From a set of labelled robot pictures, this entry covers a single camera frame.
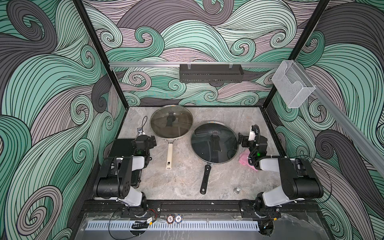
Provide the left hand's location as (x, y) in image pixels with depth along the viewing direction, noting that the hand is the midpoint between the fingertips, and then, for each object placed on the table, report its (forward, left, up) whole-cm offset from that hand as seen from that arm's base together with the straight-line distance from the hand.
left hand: (143, 136), depth 93 cm
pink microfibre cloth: (-13, -62, -4) cm, 64 cm away
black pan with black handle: (-25, -38, +1) cm, 46 cm away
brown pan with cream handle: (-4, -18, -1) cm, 18 cm away
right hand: (+2, -65, +2) cm, 65 cm away
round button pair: (-43, -21, -8) cm, 48 cm away
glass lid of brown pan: (+6, -18, +8) cm, 21 cm away
